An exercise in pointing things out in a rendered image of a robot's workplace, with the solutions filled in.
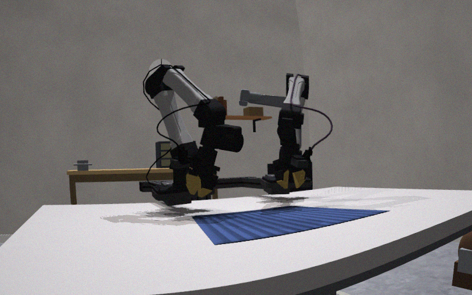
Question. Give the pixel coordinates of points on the blue striped cloth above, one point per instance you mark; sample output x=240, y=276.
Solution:
x=244, y=226

